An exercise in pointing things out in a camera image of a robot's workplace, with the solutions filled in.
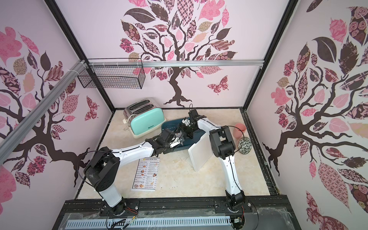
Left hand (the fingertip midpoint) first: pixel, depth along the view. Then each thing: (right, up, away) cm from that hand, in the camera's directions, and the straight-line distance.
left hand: (169, 143), depth 92 cm
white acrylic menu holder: (+20, -4, -8) cm, 22 cm away
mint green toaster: (-18, +18, 0) cm, 25 cm away
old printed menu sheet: (-13, -18, -7) cm, 24 cm away
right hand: (+6, +6, +7) cm, 11 cm away
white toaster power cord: (-32, +9, +11) cm, 35 cm away
